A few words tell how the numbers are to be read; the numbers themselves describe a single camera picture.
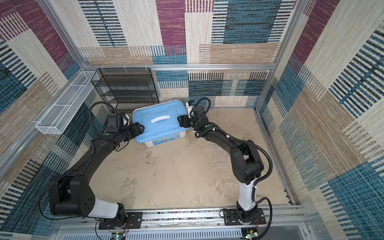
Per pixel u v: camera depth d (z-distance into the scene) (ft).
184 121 2.63
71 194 1.37
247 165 1.67
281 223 2.36
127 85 3.57
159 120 2.94
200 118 2.30
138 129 2.59
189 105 2.62
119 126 2.20
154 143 3.18
